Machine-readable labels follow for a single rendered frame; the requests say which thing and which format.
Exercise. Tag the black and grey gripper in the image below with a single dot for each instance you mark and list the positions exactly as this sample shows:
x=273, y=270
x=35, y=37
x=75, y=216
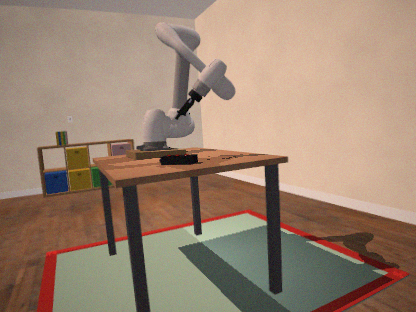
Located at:
x=186, y=107

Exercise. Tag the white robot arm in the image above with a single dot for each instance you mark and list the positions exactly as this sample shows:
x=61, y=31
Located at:
x=157, y=126

